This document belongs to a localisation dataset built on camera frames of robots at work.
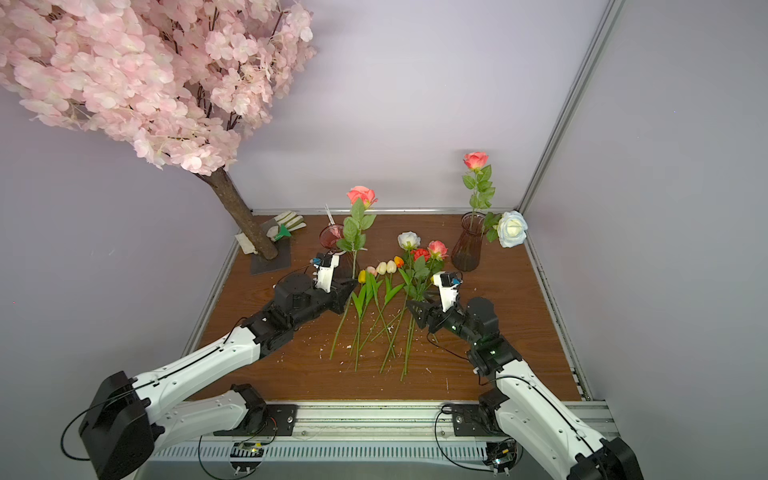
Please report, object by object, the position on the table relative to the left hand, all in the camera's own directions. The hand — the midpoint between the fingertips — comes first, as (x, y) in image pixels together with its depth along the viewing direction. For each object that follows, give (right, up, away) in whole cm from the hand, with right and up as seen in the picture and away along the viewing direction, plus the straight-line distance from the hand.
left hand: (360, 282), depth 75 cm
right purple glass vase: (+33, +8, +22) cm, 41 cm away
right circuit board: (+34, -41, -6) cm, 54 cm away
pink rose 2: (-2, +11, +1) cm, 11 cm away
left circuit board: (-28, -43, -3) cm, 51 cm away
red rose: (+18, +1, +22) cm, 28 cm away
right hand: (+14, -3, -1) cm, 15 cm away
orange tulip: (+10, +3, +26) cm, 28 cm away
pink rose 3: (+24, +7, +28) cm, 38 cm away
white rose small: (+14, +11, +28) cm, 33 cm away
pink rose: (+35, +28, +13) cm, 46 cm away
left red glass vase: (-11, +13, +16) cm, 24 cm away
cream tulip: (+2, -5, +21) cm, 21 cm away
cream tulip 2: (+7, -7, +21) cm, 23 cm away
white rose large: (+36, +14, -6) cm, 40 cm away
